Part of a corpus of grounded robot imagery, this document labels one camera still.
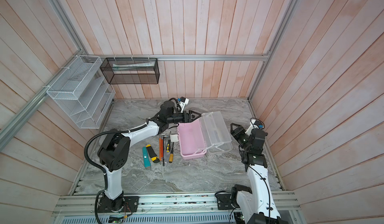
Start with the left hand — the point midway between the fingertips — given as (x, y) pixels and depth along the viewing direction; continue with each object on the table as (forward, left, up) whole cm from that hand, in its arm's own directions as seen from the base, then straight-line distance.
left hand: (198, 118), depth 83 cm
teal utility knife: (-17, +31, -20) cm, 41 cm away
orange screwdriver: (-10, +24, -20) cm, 32 cm away
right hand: (-5, -19, +1) cm, 19 cm away
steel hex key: (-3, +22, -20) cm, 30 cm away
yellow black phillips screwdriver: (-8, +19, -19) cm, 28 cm away
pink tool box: (-5, -6, -10) cm, 12 cm away
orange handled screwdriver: (-14, +16, -19) cm, 29 cm away
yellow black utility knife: (-16, +26, -19) cm, 36 cm away
